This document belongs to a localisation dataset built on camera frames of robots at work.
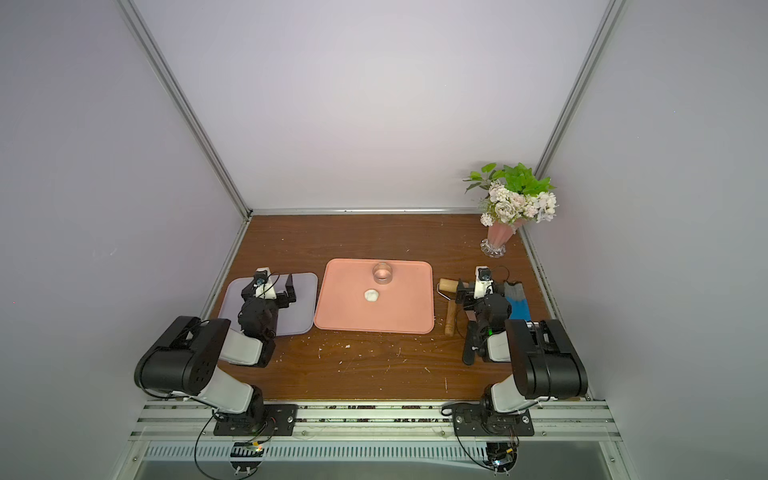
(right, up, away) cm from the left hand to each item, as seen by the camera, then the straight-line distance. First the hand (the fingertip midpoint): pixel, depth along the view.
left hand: (276, 275), depth 89 cm
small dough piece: (+29, -7, +5) cm, 30 cm away
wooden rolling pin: (+54, -4, +7) cm, 55 cm away
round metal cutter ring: (+32, -1, +11) cm, 34 cm away
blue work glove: (+76, -8, +5) cm, 76 cm away
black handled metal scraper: (+59, -19, -3) cm, 62 cm away
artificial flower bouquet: (+71, +24, -4) cm, 75 cm away
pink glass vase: (+71, +12, +9) cm, 73 cm away
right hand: (+63, 0, +1) cm, 63 cm away
